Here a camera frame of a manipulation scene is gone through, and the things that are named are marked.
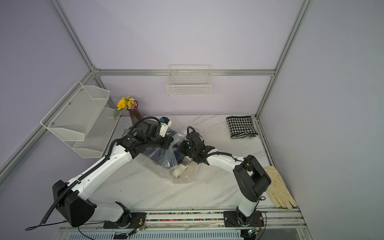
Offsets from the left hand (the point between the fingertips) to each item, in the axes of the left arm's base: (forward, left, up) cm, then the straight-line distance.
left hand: (171, 141), depth 77 cm
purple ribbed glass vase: (+29, +30, -9) cm, 43 cm away
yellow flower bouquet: (+29, +32, +1) cm, 43 cm away
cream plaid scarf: (-9, -5, -14) cm, 18 cm away
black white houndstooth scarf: (+25, -46, -19) cm, 56 cm away
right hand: (+2, -2, -11) cm, 11 cm away
